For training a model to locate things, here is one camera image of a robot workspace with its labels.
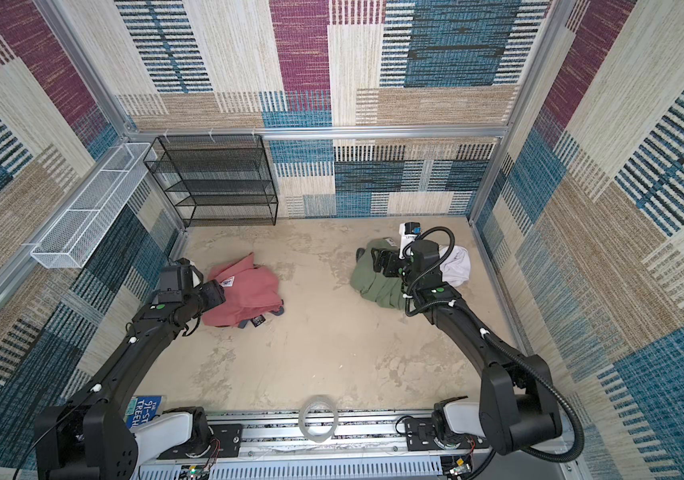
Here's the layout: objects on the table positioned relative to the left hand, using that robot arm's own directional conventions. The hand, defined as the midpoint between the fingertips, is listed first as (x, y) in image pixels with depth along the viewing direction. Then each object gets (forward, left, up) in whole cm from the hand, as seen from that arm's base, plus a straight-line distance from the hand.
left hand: (214, 286), depth 85 cm
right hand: (+6, -48, +6) cm, 49 cm away
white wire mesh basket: (+2, +27, +19) cm, 33 cm away
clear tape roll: (-35, -31, -11) cm, 48 cm away
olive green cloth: (+6, -46, -9) cm, 47 cm away
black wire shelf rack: (+43, +5, +5) cm, 43 cm away
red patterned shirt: (+5, -7, -10) cm, 13 cm away
